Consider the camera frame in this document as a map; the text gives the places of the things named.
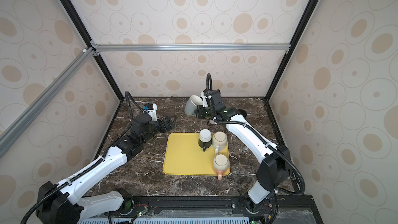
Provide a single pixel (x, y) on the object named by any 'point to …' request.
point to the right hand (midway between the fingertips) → (195, 111)
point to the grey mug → (192, 103)
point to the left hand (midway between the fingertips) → (173, 116)
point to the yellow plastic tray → (183, 155)
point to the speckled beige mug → (219, 140)
